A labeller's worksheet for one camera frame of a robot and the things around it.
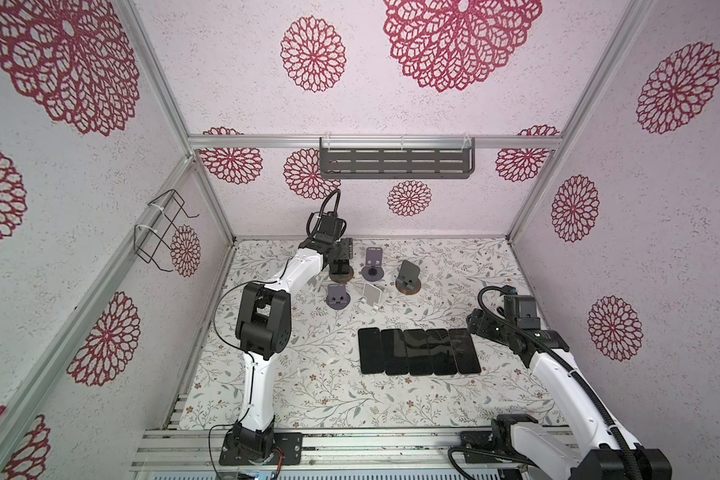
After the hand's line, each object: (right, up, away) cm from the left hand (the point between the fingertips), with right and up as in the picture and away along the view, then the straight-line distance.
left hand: (337, 249), depth 101 cm
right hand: (+42, -20, -17) cm, 49 cm away
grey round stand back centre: (+13, -7, +9) cm, 17 cm away
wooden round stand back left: (+1, -10, +9) cm, 13 cm away
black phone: (+2, 0, -11) cm, 11 cm away
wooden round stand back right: (+24, -11, +1) cm, 27 cm away
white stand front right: (+11, -16, -3) cm, 20 cm away
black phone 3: (+32, -32, -11) cm, 46 cm away
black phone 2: (+11, -31, -11) cm, 35 cm away
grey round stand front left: (0, -16, -3) cm, 16 cm away
